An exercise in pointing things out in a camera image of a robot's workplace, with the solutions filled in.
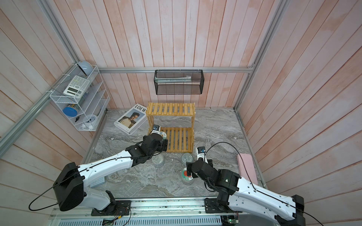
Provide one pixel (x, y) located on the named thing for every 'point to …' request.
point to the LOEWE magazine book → (132, 119)
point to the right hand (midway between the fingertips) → (193, 161)
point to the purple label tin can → (186, 157)
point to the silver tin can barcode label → (158, 160)
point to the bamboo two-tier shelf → (183, 138)
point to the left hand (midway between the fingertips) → (159, 140)
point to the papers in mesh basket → (187, 79)
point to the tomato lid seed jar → (185, 176)
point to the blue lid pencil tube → (69, 111)
